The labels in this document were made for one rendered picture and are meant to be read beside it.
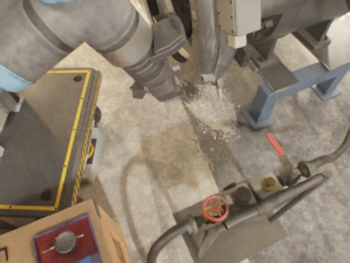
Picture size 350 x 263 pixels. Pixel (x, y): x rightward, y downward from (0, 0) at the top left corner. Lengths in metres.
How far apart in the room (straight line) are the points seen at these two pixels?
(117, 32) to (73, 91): 0.89
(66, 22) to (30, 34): 0.05
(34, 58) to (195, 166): 1.06
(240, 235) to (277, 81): 0.72
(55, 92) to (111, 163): 0.43
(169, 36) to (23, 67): 0.22
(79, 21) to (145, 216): 1.02
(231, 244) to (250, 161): 0.41
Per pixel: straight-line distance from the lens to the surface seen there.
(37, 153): 1.15
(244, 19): 0.78
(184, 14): 1.02
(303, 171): 0.93
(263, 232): 1.29
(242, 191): 0.77
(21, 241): 0.88
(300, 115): 1.63
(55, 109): 1.24
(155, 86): 0.51
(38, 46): 0.39
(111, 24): 0.39
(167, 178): 1.31
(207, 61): 0.96
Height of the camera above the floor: 1.22
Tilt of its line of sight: 59 degrees down
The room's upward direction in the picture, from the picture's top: 2 degrees counter-clockwise
